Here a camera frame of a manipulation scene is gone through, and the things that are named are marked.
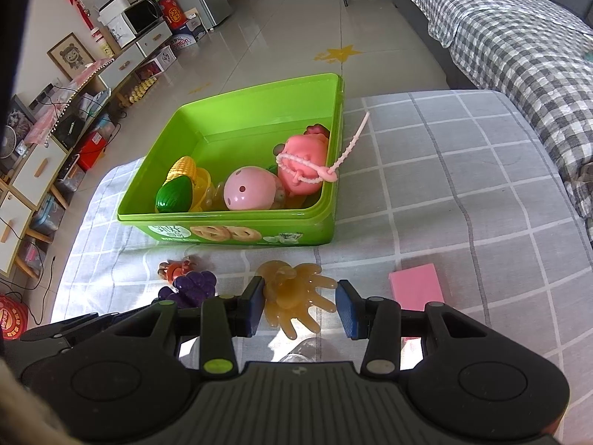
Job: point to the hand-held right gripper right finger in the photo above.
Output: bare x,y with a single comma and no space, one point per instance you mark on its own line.
350,310

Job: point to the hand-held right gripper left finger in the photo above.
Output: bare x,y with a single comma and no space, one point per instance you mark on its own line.
250,308

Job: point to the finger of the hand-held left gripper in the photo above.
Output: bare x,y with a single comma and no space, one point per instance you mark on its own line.
69,329

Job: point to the tan rubber hand toy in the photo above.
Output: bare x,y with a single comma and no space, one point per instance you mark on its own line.
296,306
273,271

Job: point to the pink rattle ball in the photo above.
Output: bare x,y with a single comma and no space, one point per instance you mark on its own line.
248,187

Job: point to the yellow plastic toy bowl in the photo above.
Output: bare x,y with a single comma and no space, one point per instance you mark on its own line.
204,185

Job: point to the yellow toy corn cob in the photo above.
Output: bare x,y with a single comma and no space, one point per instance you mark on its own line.
173,197

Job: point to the pink pig toy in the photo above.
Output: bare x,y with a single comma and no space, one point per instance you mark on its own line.
301,148

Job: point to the pink beaded tie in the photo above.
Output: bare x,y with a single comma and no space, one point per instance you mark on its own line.
352,141

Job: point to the red toy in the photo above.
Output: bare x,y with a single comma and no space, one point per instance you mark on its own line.
318,130

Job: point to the green plastic box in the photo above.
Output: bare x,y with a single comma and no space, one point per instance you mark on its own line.
222,116

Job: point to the round red box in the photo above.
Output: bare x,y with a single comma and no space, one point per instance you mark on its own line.
10,317

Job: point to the purple toy grapes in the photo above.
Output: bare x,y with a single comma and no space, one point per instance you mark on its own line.
192,285

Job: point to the pink block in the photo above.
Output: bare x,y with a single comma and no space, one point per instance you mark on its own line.
414,285

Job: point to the orange brown animal figure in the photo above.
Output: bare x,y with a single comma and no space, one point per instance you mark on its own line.
173,270

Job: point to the grey checked tablecloth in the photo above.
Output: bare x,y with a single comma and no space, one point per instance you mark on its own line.
440,185

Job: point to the white wooden cabinet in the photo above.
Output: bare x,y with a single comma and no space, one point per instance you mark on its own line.
39,167

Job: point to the red storage box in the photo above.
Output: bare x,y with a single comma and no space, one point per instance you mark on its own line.
92,148

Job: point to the white desk fan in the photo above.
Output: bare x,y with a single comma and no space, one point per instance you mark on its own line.
8,141

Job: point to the row of yellow bottles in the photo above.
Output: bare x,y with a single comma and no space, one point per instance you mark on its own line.
141,90

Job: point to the pink cloth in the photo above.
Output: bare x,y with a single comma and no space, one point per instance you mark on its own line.
88,72

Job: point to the red white carton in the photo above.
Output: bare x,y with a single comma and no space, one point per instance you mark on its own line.
162,58

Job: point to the framed cartoon picture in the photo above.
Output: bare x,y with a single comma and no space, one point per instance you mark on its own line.
72,58

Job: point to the blue white carton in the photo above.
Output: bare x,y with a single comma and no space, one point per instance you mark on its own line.
185,41

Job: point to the red white container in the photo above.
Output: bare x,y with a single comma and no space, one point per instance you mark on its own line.
102,44

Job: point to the red gift box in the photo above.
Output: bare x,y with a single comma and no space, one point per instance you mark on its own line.
173,13

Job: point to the grey sofa with checked blanket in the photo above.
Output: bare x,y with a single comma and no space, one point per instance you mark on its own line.
509,46

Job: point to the black microwave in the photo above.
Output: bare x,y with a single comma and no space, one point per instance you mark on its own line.
141,17

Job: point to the white microwave oven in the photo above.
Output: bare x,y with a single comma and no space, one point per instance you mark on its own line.
123,2

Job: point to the dark picture frame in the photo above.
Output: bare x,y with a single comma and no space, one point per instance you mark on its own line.
21,116

